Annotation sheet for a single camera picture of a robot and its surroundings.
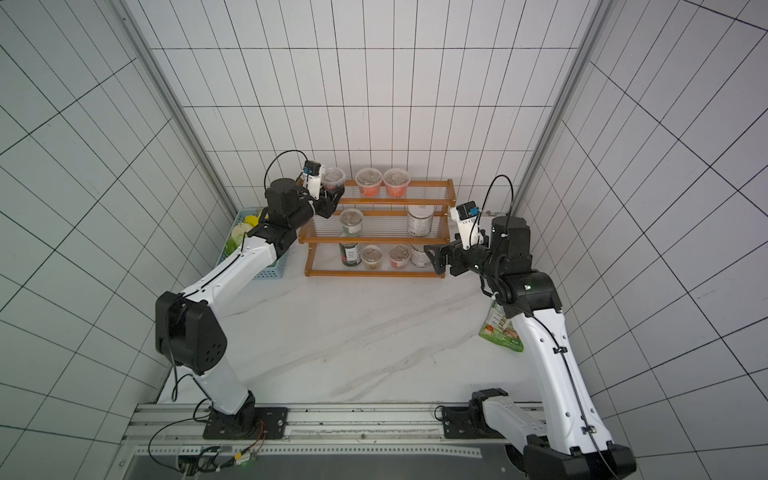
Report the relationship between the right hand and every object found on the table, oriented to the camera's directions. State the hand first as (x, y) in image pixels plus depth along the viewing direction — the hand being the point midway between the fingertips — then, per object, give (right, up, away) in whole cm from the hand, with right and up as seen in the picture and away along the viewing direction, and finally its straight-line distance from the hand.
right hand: (430, 241), depth 68 cm
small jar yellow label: (-15, -5, +30) cm, 34 cm away
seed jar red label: (-15, +17, +15) cm, 27 cm away
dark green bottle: (-22, -4, +29) cm, 37 cm away
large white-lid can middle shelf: (0, +6, +20) cm, 21 cm away
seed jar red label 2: (-7, +17, +14) cm, 23 cm away
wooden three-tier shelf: (-12, +4, +26) cm, 29 cm away
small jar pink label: (-6, -5, +30) cm, 31 cm away
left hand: (-25, +14, +15) cm, 33 cm away
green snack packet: (+23, -27, +20) cm, 41 cm away
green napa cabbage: (-62, +1, +33) cm, 70 cm away
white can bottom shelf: (0, -6, +30) cm, 30 cm away
